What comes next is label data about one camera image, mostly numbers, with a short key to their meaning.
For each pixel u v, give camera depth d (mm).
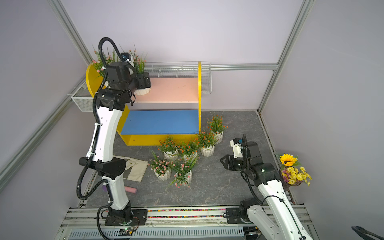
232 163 639
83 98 770
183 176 768
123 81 505
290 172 640
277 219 431
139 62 646
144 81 634
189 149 820
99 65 611
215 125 919
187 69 959
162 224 730
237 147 667
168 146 843
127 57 566
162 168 755
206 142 861
